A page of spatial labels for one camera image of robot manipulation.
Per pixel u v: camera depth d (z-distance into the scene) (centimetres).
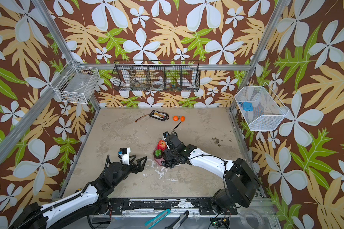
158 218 71
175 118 111
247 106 84
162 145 90
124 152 72
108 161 65
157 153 87
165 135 75
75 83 87
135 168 71
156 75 98
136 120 111
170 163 83
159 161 90
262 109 84
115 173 61
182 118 111
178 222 69
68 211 49
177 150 64
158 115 115
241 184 43
